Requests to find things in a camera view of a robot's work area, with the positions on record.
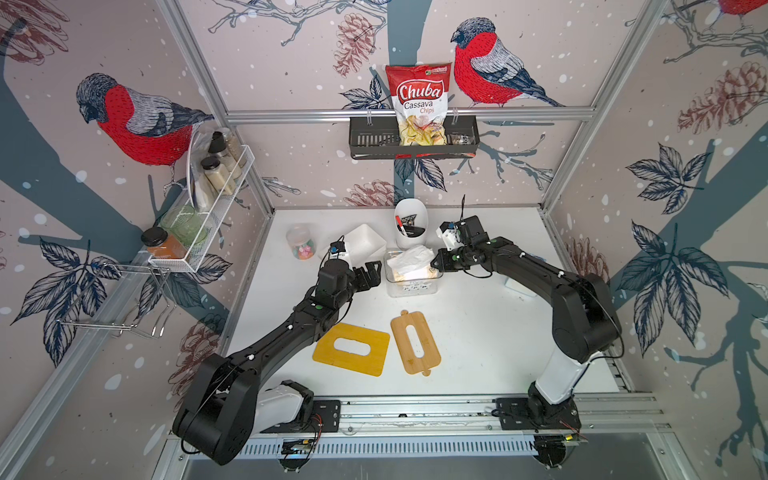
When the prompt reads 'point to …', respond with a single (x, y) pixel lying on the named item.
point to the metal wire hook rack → (127, 296)
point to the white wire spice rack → (210, 204)
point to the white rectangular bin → (362, 245)
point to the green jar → (185, 224)
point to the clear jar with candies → (300, 239)
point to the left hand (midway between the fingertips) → (375, 260)
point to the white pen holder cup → (411, 222)
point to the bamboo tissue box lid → (411, 364)
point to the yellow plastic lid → (372, 363)
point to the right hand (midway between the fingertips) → (431, 261)
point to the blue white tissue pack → (515, 284)
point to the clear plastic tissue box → (408, 289)
